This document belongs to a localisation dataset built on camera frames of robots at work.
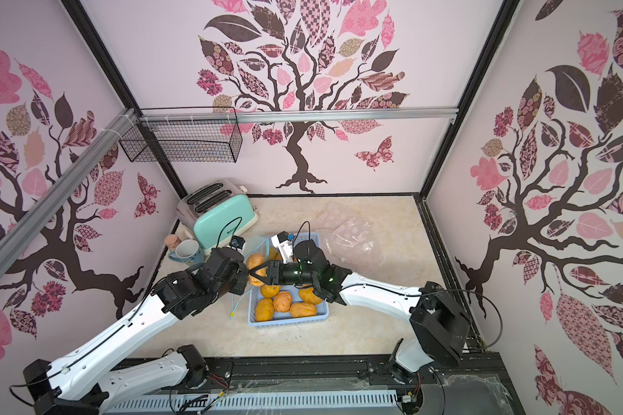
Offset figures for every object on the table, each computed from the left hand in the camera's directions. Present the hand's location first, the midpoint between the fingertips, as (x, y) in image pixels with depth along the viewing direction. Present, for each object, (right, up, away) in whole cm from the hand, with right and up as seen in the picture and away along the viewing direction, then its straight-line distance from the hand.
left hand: (239, 275), depth 74 cm
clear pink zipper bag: (+39, +8, +29) cm, 49 cm away
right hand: (+6, +2, -5) cm, 8 cm away
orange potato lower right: (+6, -13, +7) cm, 16 cm away
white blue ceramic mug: (-25, +5, +18) cm, 31 cm away
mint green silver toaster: (-14, +18, +16) cm, 28 cm away
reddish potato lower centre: (+20, -9, +9) cm, 24 cm away
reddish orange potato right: (+12, -10, +8) cm, 18 cm away
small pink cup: (-30, +8, +17) cm, 36 cm away
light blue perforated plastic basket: (+18, -13, +7) cm, 23 cm away
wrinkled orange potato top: (+6, +5, -6) cm, 10 cm away
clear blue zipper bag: (+7, +8, +2) cm, 11 cm away
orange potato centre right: (+7, -8, +9) cm, 14 cm away
